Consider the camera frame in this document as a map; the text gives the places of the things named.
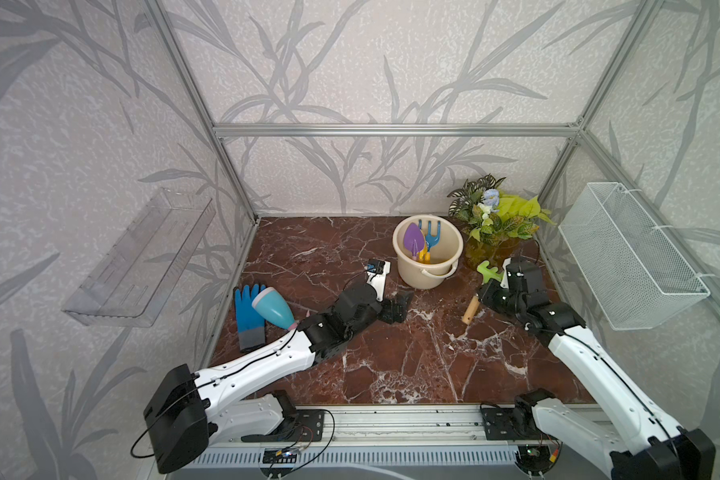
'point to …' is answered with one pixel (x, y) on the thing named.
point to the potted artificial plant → (495, 223)
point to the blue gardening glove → (251, 324)
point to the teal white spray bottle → (271, 303)
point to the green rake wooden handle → (486, 276)
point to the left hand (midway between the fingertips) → (402, 292)
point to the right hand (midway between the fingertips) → (476, 286)
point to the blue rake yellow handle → (431, 240)
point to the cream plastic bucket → (444, 263)
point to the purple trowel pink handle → (414, 239)
